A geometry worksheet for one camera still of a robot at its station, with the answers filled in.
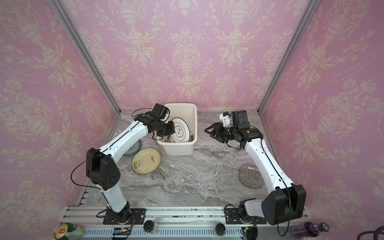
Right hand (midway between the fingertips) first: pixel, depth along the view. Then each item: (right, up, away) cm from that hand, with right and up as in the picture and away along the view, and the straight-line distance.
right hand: (208, 132), depth 75 cm
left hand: (-18, 0, +10) cm, 21 cm away
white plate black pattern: (-15, -2, +17) cm, 22 cm away
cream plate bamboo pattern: (-37, -19, +17) cm, 45 cm away
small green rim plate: (-23, -6, +24) cm, 34 cm away
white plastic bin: (-11, +12, +26) cm, 31 cm away
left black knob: (-26, -39, -12) cm, 48 cm away
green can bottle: (-60, -41, -12) cm, 74 cm away
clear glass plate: (+26, -26, +12) cm, 39 cm away
